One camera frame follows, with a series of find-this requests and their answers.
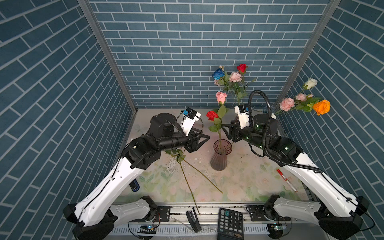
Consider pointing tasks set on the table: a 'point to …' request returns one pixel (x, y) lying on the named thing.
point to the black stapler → (193, 220)
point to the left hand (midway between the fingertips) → (206, 136)
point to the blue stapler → (134, 185)
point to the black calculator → (230, 225)
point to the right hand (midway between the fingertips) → (224, 121)
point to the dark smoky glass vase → (222, 148)
